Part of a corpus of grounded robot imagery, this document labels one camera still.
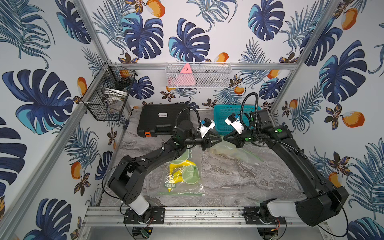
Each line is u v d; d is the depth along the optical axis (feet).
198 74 3.03
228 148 2.54
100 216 2.50
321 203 1.24
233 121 2.07
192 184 2.71
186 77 2.96
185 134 2.10
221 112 3.72
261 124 1.83
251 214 2.46
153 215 2.44
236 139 2.06
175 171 2.77
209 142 2.26
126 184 1.46
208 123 2.17
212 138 2.26
